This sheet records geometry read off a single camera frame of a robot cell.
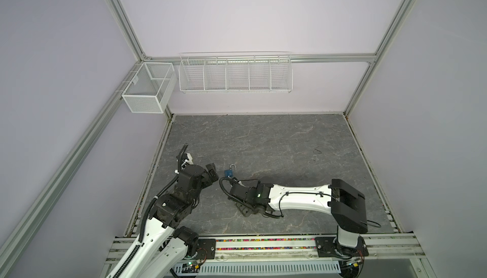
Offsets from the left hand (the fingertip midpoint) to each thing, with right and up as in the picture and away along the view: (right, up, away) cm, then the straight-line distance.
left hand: (205, 172), depth 74 cm
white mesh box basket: (-36, +40, +27) cm, 60 cm away
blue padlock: (+7, -5, +21) cm, 22 cm away
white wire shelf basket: (+10, +47, +25) cm, 54 cm away
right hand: (+15, -15, +7) cm, 22 cm away
